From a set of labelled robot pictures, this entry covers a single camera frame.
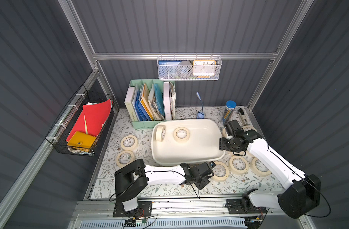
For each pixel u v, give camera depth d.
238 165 0.89
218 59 0.89
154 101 0.94
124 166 0.47
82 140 0.64
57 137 0.60
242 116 1.12
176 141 0.99
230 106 0.96
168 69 0.91
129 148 0.95
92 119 0.71
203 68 0.89
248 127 1.05
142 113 0.97
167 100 0.93
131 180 0.48
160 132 0.93
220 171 0.87
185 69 0.91
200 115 1.05
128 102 0.88
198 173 0.61
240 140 0.56
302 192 0.39
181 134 1.03
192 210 0.74
